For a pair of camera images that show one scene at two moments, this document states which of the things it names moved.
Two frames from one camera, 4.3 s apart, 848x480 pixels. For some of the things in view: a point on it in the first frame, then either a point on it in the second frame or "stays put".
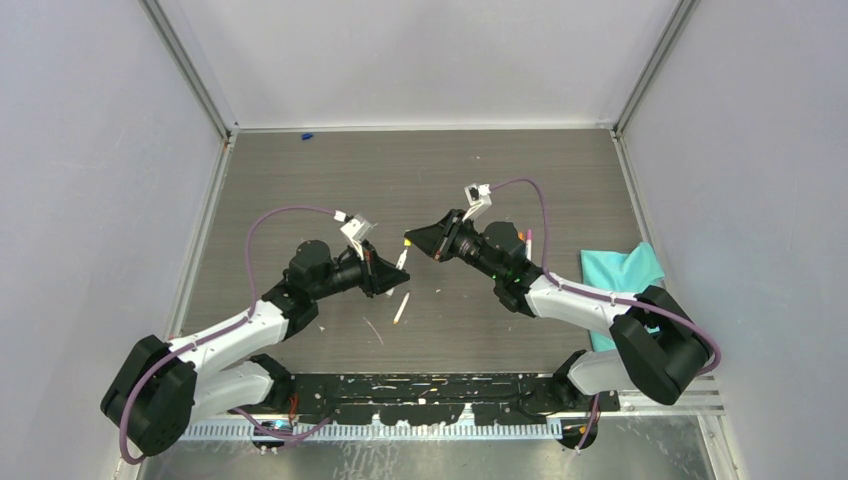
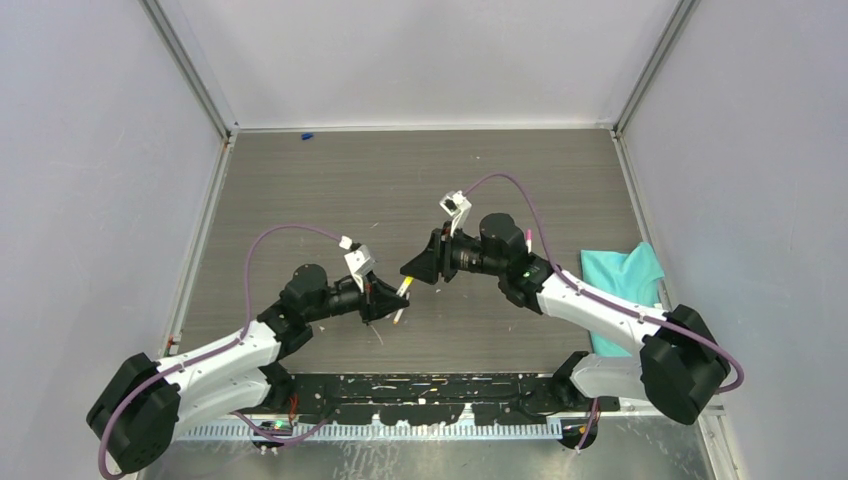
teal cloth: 632,272 stays put
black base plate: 434,399 stays put
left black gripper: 377,275 to 378,299
